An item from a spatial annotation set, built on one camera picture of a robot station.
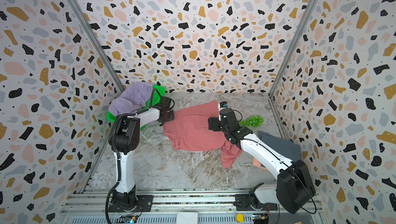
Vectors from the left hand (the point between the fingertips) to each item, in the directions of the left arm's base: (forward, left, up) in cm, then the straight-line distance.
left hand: (170, 114), depth 105 cm
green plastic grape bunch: (-8, -55, +2) cm, 56 cm away
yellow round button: (-59, -38, +4) cm, 70 cm away
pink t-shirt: (-12, -13, -3) cm, 18 cm away
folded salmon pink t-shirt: (-34, -52, -1) cm, 62 cm away
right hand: (-15, -27, +18) cm, 36 cm away
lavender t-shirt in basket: (+15, +29, +1) cm, 32 cm away
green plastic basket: (+2, +5, +18) cm, 19 cm away
